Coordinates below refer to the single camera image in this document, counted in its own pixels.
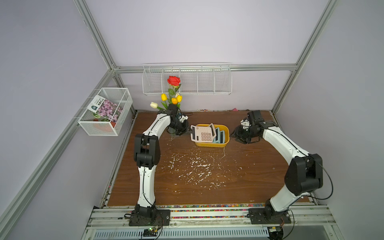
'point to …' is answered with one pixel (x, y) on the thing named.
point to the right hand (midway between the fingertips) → (231, 135)
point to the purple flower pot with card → (105, 110)
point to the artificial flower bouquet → (174, 97)
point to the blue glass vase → (171, 130)
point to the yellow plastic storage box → (213, 144)
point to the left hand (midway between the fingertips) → (193, 132)
